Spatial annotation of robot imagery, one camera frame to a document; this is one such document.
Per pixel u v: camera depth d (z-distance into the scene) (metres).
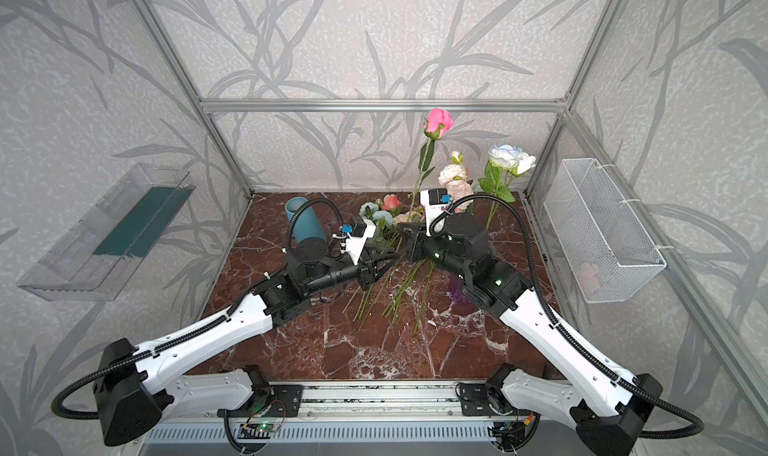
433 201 0.56
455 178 0.74
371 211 1.09
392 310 0.89
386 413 0.73
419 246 0.56
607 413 0.38
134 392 0.38
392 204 1.12
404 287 0.94
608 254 0.61
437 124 0.57
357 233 0.57
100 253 0.64
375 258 0.60
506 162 0.67
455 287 0.96
